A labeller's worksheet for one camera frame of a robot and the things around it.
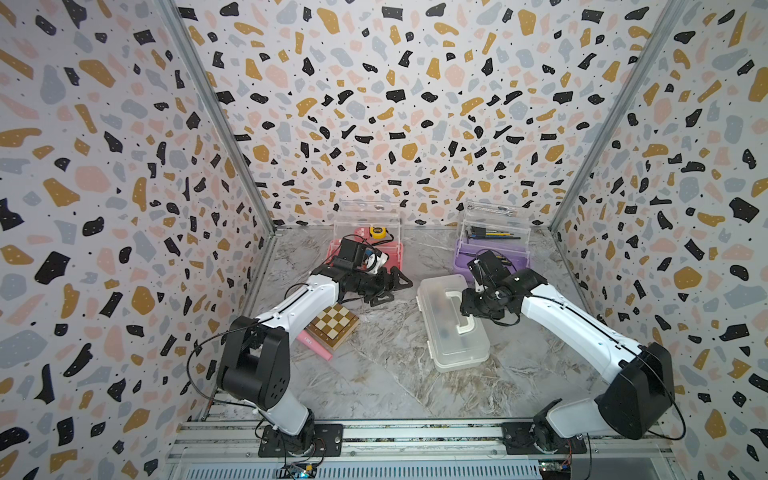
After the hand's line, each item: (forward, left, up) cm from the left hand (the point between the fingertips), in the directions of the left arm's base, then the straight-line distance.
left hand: (406, 288), depth 82 cm
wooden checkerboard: (-3, +22, -15) cm, 27 cm away
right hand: (-4, -17, -4) cm, 18 cm away
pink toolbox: (+37, +11, -11) cm, 40 cm away
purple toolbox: (+34, -36, -11) cm, 50 cm away
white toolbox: (-12, -13, -8) cm, 19 cm away
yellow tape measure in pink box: (+30, +9, -8) cm, 32 cm away
